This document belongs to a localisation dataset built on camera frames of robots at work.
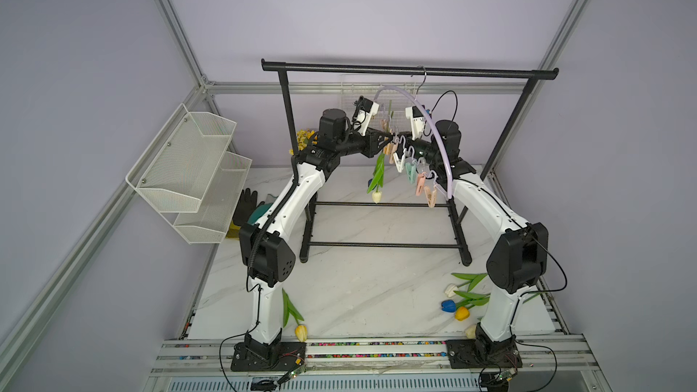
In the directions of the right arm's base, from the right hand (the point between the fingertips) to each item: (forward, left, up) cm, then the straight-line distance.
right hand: (384, 140), depth 80 cm
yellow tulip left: (-38, +30, -34) cm, 59 cm away
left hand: (-3, -1, +3) cm, 4 cm away
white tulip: (-8, +2, -10) cm, 13 cm away
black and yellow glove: (-12, +44, -15) cm, 48 cm away
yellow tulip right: (-41, -22, -34) cm, 57 cm away
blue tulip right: (-37, -26, -33) cm, 56 cm away
